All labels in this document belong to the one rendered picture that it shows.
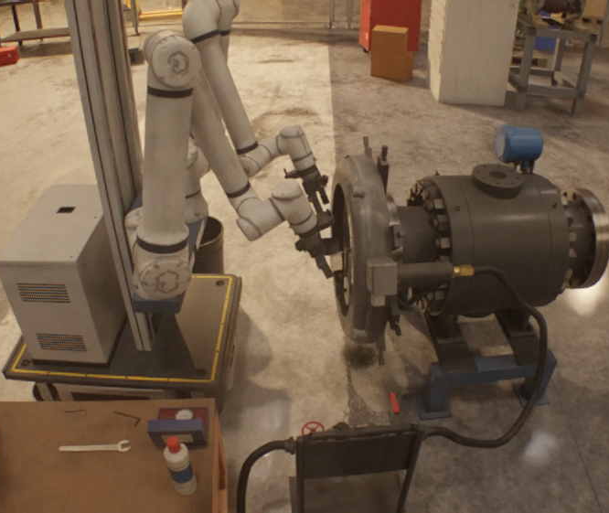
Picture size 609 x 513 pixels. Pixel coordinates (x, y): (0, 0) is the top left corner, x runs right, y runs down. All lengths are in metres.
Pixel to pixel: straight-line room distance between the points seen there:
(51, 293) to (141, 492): 0.79
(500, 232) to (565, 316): 1.12
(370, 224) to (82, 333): 1.13
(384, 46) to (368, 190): 4.64
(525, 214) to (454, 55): 3.76
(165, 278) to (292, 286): 1.51
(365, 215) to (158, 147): 0.79
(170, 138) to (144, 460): 0.94
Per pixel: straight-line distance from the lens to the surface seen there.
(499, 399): 2.55
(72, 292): 1.99
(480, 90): 5.95
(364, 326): 2.01
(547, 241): 2.18
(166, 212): 1.49
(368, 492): 2.15
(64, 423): 1.89
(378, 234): 1.85
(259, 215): 1.62
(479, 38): 5.79
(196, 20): 1.92
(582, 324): 3.10
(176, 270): 1.55
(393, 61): 6.47
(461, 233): 2.03
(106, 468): 1.73
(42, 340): 2.23
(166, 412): 1.81
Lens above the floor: 1.85
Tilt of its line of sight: 35 degrees down
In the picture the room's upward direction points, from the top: straight up
